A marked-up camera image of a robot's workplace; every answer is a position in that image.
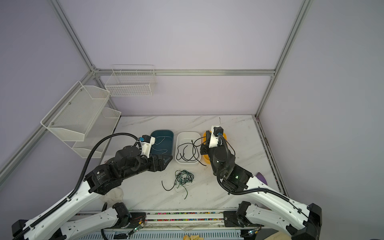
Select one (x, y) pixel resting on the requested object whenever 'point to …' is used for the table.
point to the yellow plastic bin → (206, 157)
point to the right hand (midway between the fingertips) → (205, 131)
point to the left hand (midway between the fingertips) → (165, 158)
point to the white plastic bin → (188, 147)
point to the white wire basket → (131, 80)
